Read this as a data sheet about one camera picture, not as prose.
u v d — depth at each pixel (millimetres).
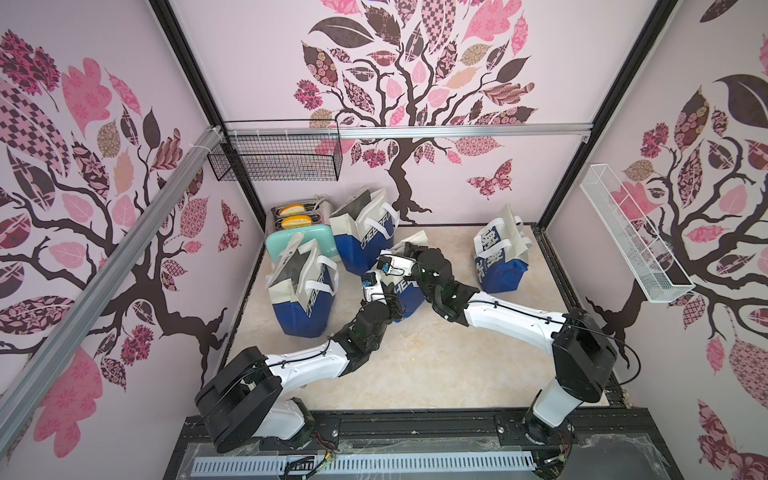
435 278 606
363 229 899
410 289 829
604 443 722
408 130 929
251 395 419
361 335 624
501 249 897
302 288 742
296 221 948
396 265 698
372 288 694
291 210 1002
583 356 443
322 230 976
